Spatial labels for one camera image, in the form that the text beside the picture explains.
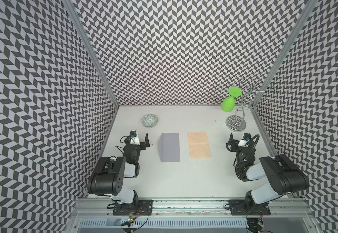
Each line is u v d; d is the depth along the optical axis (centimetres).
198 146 96
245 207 72
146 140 86
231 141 82
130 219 66
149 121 108
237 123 105
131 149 68
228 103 86
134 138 75
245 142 75
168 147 96
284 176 45
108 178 44
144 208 75
